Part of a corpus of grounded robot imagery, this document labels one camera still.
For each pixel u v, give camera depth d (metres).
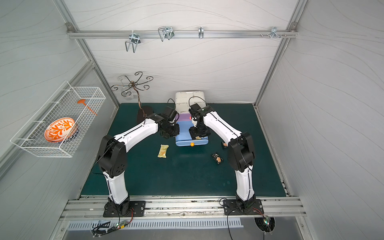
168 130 0.77
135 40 0.78
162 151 0.93
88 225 0.70
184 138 0.91
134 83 0.89
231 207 0.74
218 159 0.90
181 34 0.79
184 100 0.94
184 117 0.87
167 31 0.76
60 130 0.64
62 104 0.70
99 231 0.69
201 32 0.78
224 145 0.96
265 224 0.71
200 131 0.75
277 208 0.75
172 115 0.76
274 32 0.77
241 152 0.51
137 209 0.74
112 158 0.49
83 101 0.79
